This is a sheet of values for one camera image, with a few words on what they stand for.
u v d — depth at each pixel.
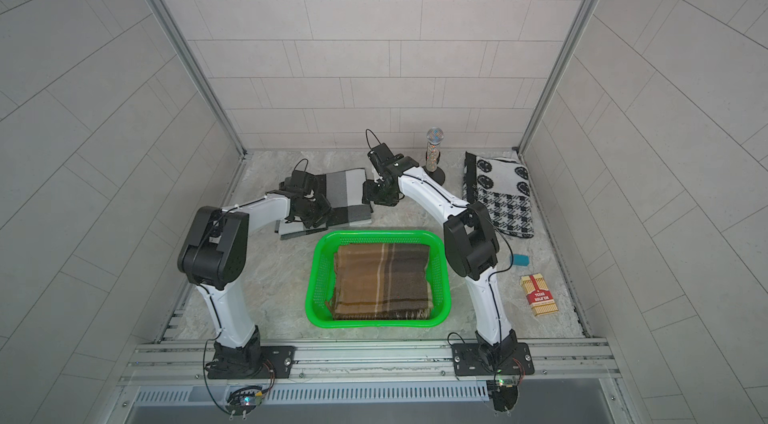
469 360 0.71
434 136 0.82
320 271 0.78
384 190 0.77
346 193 1.02
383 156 0.74
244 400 0.65
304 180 0.80
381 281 0.81
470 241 0.53
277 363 0.71
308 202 0.84
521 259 0.88
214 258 0.50
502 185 1.01
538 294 0.81
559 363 0.71
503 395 0.68
